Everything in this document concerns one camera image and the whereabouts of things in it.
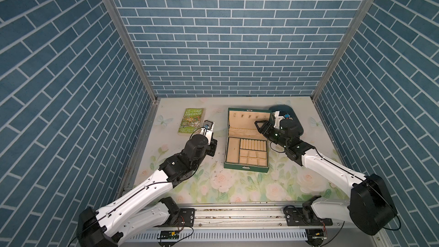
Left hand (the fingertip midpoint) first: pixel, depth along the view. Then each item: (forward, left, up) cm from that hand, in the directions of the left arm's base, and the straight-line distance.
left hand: (217, 134), depth 74 cm
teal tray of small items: (+30, -43, -19) cm, 56 cm away
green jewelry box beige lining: (+4, -15, -18) cm, 24 cm away
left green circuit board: (-33, +20, -27) cm, 47 cm away
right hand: (+8, -20, -3) cm, 22 cm away
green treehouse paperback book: (+25, +18, -21) cm, 37 cm away
